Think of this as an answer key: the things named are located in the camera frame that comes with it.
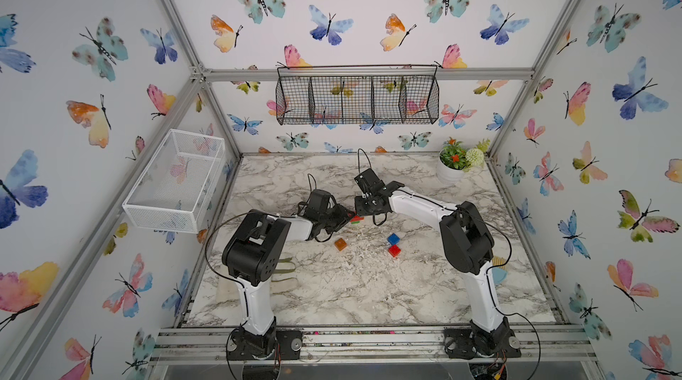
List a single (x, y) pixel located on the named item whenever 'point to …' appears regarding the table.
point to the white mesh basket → (174, 190)
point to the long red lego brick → (356, 218)
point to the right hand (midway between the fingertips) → (360, 206)
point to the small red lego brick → (394, 250)
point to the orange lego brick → (340, 244)
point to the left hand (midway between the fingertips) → (357, 214)
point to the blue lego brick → (393, 239)
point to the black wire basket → (357, 94)
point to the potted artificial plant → (454, 160)
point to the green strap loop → (285, 271)
